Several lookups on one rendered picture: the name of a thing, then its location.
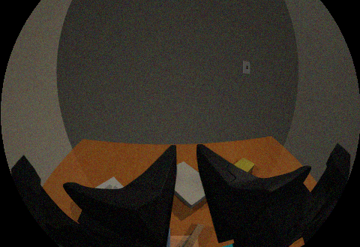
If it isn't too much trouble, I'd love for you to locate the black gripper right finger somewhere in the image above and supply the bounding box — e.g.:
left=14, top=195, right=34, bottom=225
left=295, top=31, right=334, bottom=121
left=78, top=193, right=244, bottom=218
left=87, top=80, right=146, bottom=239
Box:
left=196, top=144, right=312, bottom=243

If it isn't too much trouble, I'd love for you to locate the brown flat bar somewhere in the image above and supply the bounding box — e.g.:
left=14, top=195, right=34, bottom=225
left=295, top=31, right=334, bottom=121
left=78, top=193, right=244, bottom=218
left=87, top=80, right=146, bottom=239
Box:
left=183, top=223, right=205, bottom=247

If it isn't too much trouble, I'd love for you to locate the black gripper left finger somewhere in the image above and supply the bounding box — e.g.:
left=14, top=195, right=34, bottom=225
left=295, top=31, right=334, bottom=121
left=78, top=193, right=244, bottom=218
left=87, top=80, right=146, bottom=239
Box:
left=63, top=145, right=177, bottom=247

